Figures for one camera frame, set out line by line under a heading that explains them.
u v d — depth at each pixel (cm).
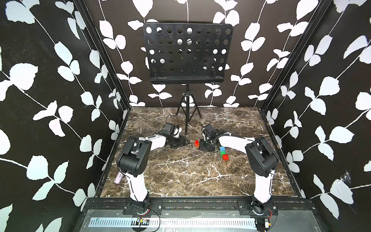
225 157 90
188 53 66
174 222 70
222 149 93
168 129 80
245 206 75
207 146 84
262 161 51
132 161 50
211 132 78
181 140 86
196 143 99
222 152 93
